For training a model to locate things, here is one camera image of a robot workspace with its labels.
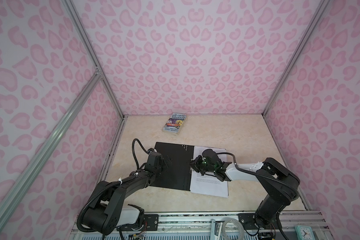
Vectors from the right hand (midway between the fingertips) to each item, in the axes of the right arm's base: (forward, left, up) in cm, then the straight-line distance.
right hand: (187, 162), depth 85 cm
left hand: (+3, +12, -5) cm, 13 cm away
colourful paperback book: (+35, +11, -7) cm, 37 cm away
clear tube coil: (-27, -23, -4) cm, 36 cm away
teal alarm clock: (-31, -54, -7) cm, 63 cm away
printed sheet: (-9, -12, -8) cm, 17 cm away
